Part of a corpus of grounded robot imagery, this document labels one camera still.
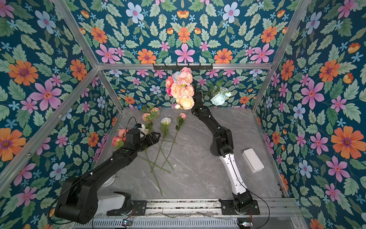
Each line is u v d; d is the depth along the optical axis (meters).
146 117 1.08
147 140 0.77
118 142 0.96
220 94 0.69
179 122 1.07
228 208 0.73
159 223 0.77
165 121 1.07
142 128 0.80
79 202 0.41
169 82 0.75
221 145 0.67
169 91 0.75
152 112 1.11
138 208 0.74
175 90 0.73
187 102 0.72
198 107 0.83
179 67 0.91
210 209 0.75
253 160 0.87
